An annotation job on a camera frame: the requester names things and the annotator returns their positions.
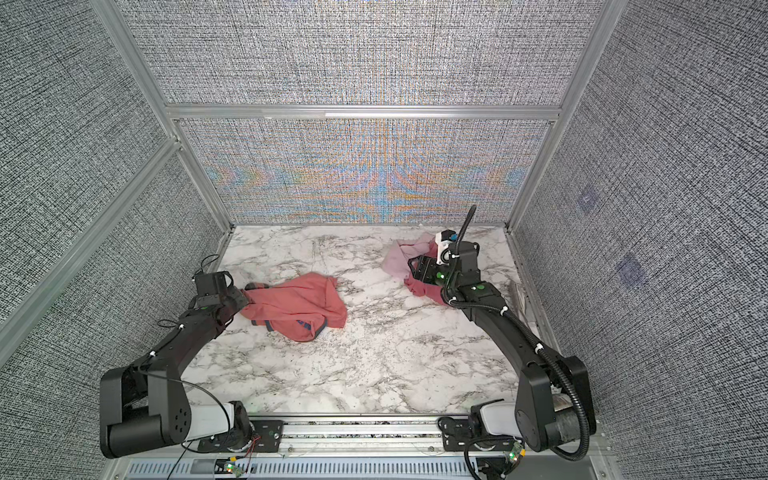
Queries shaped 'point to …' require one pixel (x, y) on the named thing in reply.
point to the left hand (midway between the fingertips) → (236, 297)
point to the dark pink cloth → (422, 288)
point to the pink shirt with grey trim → (299, 308)
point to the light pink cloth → (403, 250)
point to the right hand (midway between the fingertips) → (418, 261)
